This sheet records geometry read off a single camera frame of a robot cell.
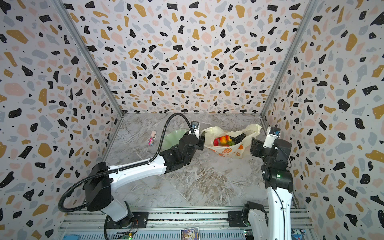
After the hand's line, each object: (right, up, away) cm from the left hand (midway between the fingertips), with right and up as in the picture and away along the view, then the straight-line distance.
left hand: (202, 131), depth 75 cm
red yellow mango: (+14, -7, +26) cm, 30 cm away
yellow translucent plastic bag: (+20, -12, +12) cm, 27 cm away
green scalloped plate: (-21, -6, +28) cm, 36 cm away
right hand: (+27, -4, -5) cm, 28 cm away
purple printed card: (-5, -47, -6) cm, 48 cm away
